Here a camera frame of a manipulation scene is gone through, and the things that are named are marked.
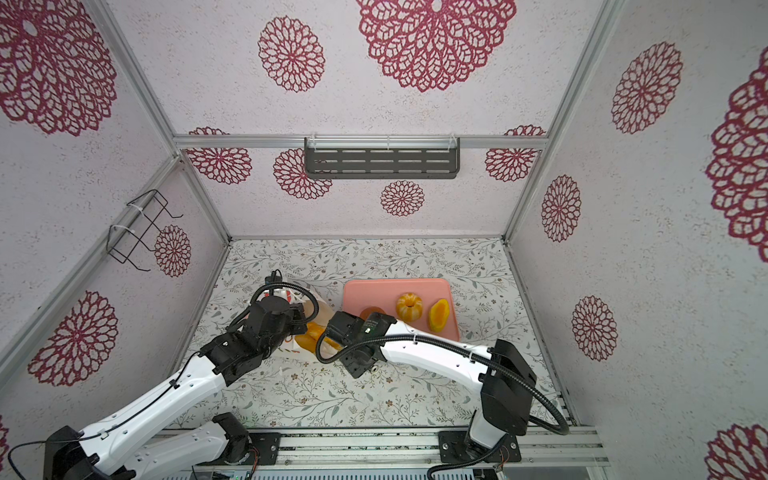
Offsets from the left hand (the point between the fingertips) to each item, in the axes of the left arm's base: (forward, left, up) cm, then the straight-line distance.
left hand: (303, 311), depth 79 cm
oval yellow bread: (+7, -39, -15) cm, 42 cm away
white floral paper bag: (-10, -8, +16) cm, 20 cm away
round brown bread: (+10, -16, -17) cm, 25 cm away
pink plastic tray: (+17, -13, -18) cm, 28 cm away
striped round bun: (+9, -30, -14) cm, 34 cm away
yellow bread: (-10, -5, +5) cm, 12 cm away
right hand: (-10, -14, -6) cm, 18 cm away
